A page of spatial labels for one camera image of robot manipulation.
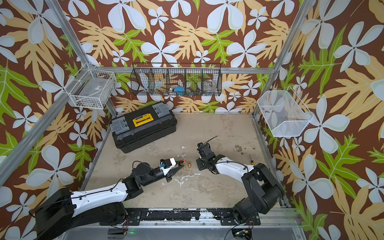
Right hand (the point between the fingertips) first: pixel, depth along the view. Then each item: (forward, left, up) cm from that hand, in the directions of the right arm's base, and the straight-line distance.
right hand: (200, 160), depth 92 cm
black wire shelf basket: (+45, +15, +29) cm, 56 cm away
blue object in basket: (+37, +13, +26) cm, 47 cm away
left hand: (-9, +10, +18) cm, 23 cm away
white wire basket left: (+29, +62, +33) cm, 76 cm away
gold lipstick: (-4, +7, +2) cm, 8 cm away
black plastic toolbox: (+19, +30, +15) cm, 38 cm away
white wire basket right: (+24, -52, +18) cm, 60 cm away
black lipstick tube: (-12, +9, +22) cm, 26 cm away
